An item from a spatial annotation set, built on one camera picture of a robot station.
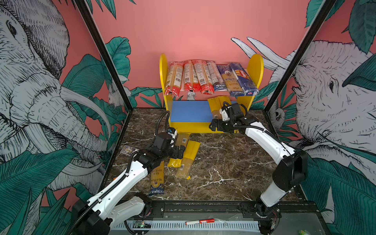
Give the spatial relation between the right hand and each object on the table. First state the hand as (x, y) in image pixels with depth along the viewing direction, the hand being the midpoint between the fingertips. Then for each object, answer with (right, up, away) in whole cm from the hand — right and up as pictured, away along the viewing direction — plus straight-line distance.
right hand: (213, 124), depth 85 cm
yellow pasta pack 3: (+3, +12, +16) cm, 20 cm away
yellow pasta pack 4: (+11, +18, +20) cm, 29 cm away
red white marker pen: (-3, -47, -14) cm, 49 cm away
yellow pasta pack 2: (-15, -19, +8) cm, 25 cm away
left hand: (-20, -11, -7) cm, 24 cm away
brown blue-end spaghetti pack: (-33, -32, -3) cm, 46 cm away
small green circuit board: (-37, -49, -15) cm, 63 cm away
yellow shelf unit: (-17, +5, +10) cm, 20 cm away
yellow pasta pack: (-20, -11, +14) cm, 26 cm away
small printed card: (-56, -17, +10) cm, 59 cm away
